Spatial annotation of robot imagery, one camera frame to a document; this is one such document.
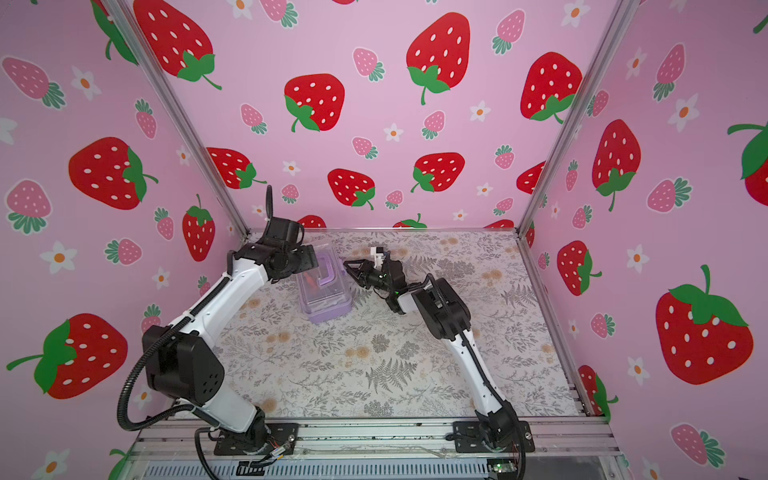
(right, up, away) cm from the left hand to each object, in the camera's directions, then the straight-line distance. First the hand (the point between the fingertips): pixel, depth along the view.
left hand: (306, 259), depth 87 cm
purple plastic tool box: (+4, -10, +5) cm, 12 cm away
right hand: (+9, -3, +10) cm, 14 cm away
